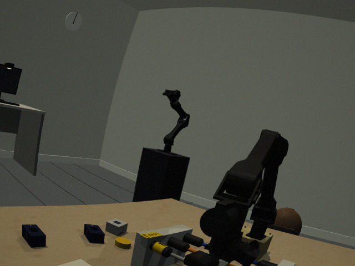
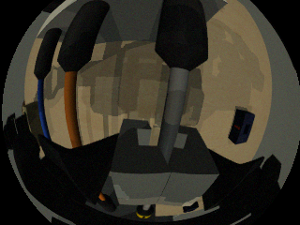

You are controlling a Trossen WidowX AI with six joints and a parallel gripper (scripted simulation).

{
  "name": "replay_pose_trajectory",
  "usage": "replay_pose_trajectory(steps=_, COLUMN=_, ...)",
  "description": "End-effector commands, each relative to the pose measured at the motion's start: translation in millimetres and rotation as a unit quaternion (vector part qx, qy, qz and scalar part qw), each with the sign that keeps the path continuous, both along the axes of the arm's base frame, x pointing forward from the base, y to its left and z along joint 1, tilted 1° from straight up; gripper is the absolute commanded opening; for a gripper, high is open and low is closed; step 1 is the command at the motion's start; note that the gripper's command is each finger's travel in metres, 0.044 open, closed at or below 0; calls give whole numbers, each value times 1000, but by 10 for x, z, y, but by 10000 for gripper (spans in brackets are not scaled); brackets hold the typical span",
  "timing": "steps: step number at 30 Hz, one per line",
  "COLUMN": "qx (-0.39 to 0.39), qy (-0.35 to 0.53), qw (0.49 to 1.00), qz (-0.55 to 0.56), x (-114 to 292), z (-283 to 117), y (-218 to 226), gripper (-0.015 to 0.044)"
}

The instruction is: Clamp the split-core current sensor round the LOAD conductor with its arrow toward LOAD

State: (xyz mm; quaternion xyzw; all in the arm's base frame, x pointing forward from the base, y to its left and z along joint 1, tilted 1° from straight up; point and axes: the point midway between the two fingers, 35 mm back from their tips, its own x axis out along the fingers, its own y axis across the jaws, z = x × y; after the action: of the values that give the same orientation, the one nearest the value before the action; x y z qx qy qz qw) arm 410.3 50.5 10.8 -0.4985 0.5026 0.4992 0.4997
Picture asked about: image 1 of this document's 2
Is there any yellow flat disc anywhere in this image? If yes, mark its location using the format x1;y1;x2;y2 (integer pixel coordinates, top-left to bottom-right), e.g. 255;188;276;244
115;237;131;249

